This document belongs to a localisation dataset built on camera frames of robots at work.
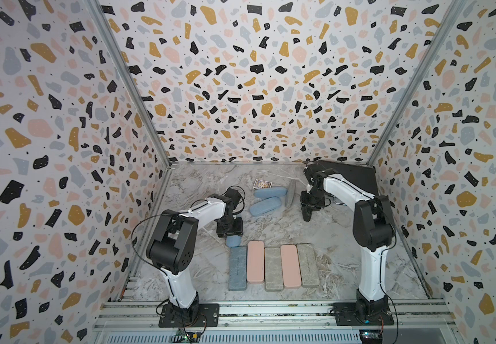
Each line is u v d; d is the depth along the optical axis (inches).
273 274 31.5
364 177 47.8
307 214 36.5
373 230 21.9
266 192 41.5
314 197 33.6
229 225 31.6
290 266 32.5
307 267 32.2
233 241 34.8
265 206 39.7
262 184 43.3
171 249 19.1
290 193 40.5
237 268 32.1
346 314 28.8
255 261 32.9
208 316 28.9
